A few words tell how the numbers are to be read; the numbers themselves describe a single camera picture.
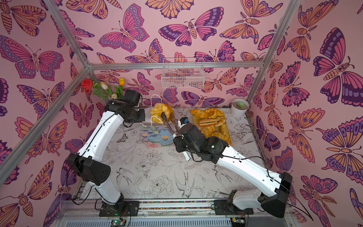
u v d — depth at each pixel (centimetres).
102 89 95
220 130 100
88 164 43
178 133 49
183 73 95
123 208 70
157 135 86
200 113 113
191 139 50
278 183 39
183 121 59
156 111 78
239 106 106
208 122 94
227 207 65
